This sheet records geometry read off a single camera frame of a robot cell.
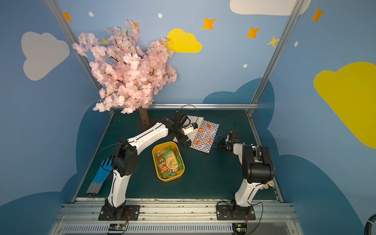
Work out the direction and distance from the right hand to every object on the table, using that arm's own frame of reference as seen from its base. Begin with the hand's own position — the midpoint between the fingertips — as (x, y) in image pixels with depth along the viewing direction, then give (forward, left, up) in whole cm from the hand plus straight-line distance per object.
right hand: (217, 142), depth 101 cm
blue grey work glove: (-29, +69, +1) cm, 75 cm away
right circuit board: (-49, -9, -3) cm, 50 cm away
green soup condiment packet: (-19, +31, +3) cm, 36 cm away
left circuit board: (-52, +53, -2) cm, 74 cm away
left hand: (-3, +21, +10) cm, 24 cm away
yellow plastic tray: (-8, +38, +2) cm, 39 cm away
